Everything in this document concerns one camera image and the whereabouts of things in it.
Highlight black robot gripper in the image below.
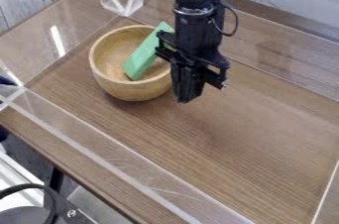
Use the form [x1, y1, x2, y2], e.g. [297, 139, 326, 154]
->
[155, 31, 231, 103]

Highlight green rectangular block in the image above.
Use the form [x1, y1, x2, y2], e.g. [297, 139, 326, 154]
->
[123, 22, 174, 81]

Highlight brown wooden bowl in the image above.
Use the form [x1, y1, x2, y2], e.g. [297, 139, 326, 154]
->
[89, 25, 171, 102]

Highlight clear acrylic tray walls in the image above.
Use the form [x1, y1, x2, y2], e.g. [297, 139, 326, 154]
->
[0, 0, 339, 224]

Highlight blue object at edge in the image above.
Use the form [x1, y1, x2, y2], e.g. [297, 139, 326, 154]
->
[0, 75, 17, 86]

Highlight black table leg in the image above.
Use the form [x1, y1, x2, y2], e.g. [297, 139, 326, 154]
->
[50, 168, 65, 192]

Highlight grey metal base plate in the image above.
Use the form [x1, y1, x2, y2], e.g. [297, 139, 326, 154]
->
[45, 186, 101, 224]

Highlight black cable loop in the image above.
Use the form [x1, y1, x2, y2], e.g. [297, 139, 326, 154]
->
[0, 182, 59, 224]

